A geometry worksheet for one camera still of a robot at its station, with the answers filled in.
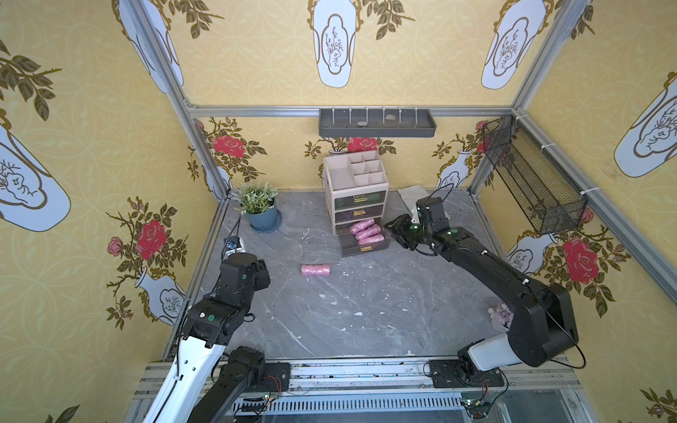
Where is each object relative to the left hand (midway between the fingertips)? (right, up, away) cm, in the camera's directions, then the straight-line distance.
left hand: (257, 263), depth 73 cm
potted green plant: (-7, +18, +22) cm, 30 cm away
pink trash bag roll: (+14, -6, +19) cm, 25 cm away
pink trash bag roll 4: (+36, +5, +27) cm, 46 cm away
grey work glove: (+54, +22, +45) cm, 73 cm away
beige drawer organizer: (+28, +23, +17) cm, 40 cm away
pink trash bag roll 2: (+31, +9, +30) cm, 44 cm away
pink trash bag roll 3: (+35, +7, +28) cm, 45 cm away
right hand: (+37, +9, +11) cm, 39 cm away
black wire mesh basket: (+90, +17, +11) cm, 92 cm away
